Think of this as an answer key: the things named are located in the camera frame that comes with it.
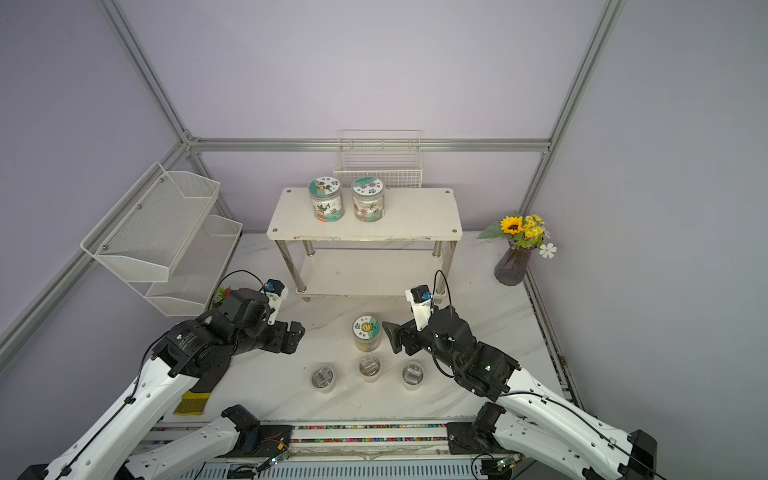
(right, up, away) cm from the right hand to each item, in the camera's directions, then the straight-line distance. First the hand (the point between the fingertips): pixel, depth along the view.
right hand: (400, 321), depth 72 cm
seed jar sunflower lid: (-9, -6, +12) cm, 16 cm away
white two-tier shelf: (+4, +20, +43) cm, 47 cm away
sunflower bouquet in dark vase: (+37, +23, +14) cm, 45 cm away
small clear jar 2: (-8, -14, +8) cm, 19 cm away
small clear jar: (-21, -16, +6) cm, 27 cm away
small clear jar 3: (+4, -16, +8) cm, 19 cm away
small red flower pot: (-51, +5, +12) cm, 53 cm away
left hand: (-28, -3, -1) cm, 28 cm away
